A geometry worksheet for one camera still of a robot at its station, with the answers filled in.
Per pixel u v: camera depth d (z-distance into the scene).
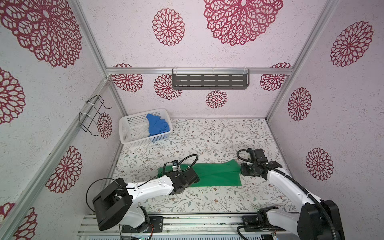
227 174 0.95
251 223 0.74
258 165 0.65
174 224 0.76
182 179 0.65
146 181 0.50
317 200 0.42
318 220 0.40
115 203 0.42
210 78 0.95
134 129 1.13
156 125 1.07
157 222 0.74
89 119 0.76
